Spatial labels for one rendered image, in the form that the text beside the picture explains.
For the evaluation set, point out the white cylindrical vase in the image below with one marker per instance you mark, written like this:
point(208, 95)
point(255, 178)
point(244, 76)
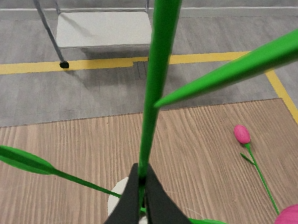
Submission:
point(113, 200)

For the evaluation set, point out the white flower with green stem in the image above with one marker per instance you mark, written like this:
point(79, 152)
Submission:
point(30, 162)

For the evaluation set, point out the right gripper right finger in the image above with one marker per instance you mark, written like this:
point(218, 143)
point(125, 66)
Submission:
point(160, 208)

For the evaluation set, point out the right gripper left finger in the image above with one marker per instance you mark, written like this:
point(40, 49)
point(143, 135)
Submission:
point(126, 211)

